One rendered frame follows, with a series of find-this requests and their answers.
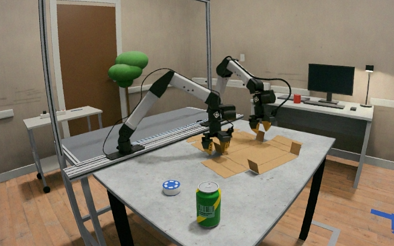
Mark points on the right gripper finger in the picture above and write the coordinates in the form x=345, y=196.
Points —
x=209, y=151
x=224, y=146

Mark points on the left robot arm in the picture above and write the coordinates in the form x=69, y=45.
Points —
x=226, y=68

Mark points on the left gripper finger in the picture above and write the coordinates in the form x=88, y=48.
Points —
x=266, y=125
x=257, y=129

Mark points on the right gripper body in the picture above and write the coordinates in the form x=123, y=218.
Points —
x=212, y=128

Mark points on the green drink can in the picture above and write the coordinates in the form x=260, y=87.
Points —
x=208, y=203

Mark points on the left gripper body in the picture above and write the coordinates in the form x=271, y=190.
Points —
x=252, y=121

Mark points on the flat brown cardboard box blank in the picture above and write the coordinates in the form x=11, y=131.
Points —
x=245, y=153

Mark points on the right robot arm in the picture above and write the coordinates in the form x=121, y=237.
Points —
x=155, y=91

